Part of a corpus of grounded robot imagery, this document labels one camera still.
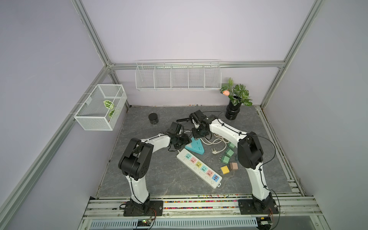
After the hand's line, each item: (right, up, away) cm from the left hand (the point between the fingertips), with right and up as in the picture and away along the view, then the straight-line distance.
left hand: (189, 143), depth 94 cm
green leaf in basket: (-45, +24, -14) cm, 53 cm away
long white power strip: (+8, -14, -10) cm, 18 cm away
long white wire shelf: (-8, +47, +5) cm, 48 cm away
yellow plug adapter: (+22, -14, -10) cm, 28 cm away
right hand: (+5, +7, +1) cm, 8 cm away
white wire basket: (-50, +22, -13) cm, 56 cm away
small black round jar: (-28, +17, +15) cm, 36 cm away
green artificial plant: (+30, +32, -5) cm, 45 cm away
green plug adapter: (+23, -9, -6) cm, 25 cm away
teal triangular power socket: (+5, -2, 0) cm, 5 cm away
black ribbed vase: (+32, +22, +12) cm, 41 cm away
